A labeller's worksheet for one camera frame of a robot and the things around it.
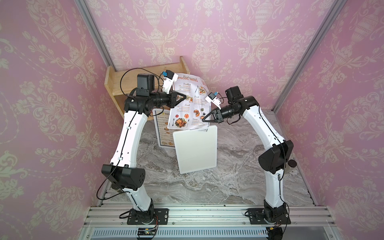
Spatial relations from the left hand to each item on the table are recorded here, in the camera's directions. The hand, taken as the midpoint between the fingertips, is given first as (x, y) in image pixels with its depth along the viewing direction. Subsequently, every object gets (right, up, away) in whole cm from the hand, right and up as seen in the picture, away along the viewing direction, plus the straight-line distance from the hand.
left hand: (185, 97), depth 69 cm
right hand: (+10, -11, +7) cm, 16 cm away
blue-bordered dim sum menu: (-14, -19, +23) cm, 33 cm away
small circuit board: (-19, -64, +3) cm, 67 cm away
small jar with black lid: (+58, -34, +13) cm, 69 cm away
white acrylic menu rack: (-19, -13, +19) cm, 30 cm away
